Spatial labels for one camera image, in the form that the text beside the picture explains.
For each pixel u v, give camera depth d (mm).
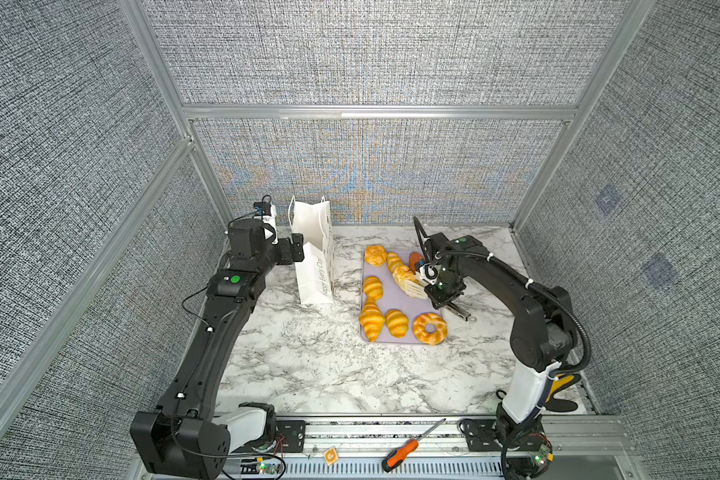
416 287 897
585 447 747
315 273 872
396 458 688
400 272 943
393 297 969
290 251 663
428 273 817
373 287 975
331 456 702
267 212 627
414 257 1070
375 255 1056
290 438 732
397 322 897
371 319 899
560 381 792
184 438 370
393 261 1060
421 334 882
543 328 510
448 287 760
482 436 732
